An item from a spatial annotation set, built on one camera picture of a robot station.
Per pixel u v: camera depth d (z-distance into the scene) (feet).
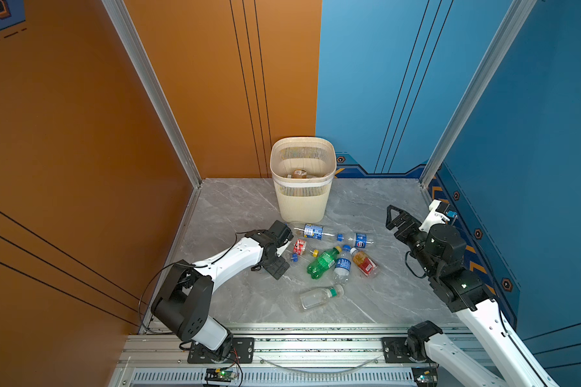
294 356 2.39
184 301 1.43
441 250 1.59
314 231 3.14
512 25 2.37
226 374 2.30
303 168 3.46
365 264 2.84
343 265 2.84
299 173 3.17
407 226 1.93
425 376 2.33
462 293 1.52
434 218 1.93
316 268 2.92
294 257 2.97
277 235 2.28
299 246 2.99
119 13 2.28
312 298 2.73
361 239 3.07
